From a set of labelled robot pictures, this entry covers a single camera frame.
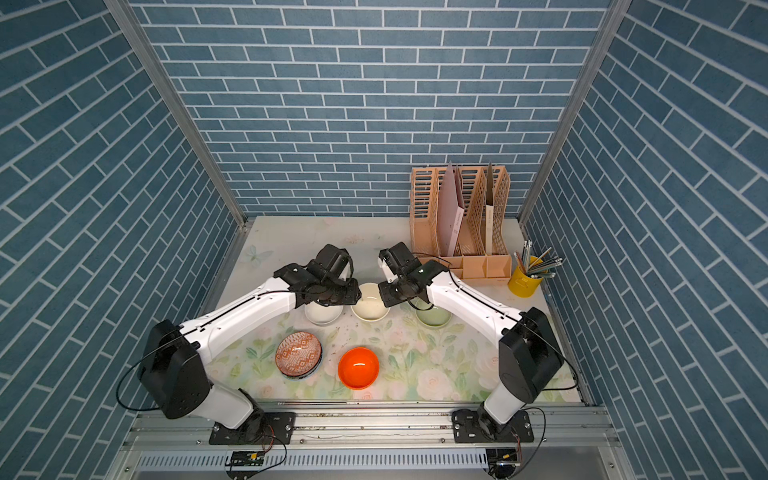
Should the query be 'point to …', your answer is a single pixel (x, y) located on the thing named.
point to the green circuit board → (251, 458)
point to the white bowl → (323, 315)
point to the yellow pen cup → (522, 284)
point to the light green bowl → (434, 316)
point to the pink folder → (450, 211)
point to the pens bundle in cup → (543, 266)
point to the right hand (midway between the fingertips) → (387, 295)
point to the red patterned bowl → (298, 355)
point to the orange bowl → (358, 368)
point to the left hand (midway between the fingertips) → (365, 296)
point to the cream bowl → (371, 306)
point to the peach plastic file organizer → (480, 250)
